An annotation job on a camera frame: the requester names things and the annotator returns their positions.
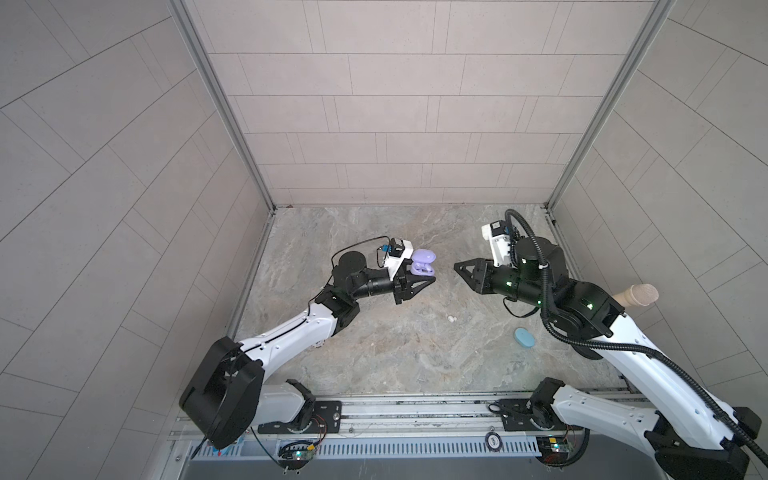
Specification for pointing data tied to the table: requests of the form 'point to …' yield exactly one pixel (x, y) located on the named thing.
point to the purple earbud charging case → (422, 260)
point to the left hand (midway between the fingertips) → (435, 276)
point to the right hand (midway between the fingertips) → (453, 270)
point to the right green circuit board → (553, 450)
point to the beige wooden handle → (638, 295)
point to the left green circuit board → (295, 455)
